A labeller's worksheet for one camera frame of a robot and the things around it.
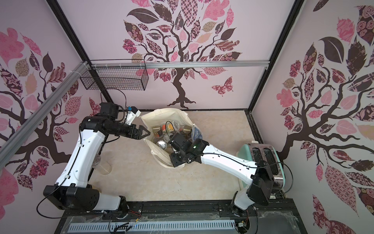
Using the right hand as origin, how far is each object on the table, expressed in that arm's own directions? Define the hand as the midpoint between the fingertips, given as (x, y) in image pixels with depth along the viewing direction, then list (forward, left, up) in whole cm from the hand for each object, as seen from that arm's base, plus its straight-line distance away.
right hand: (173, 158), depth 74 cm
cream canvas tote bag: (+25, +10, -2) cm, 27 cm away
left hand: (+8, +16, +9) cm, 20 cm away
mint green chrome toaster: (+4, -46, -3) cm, 46 cm away
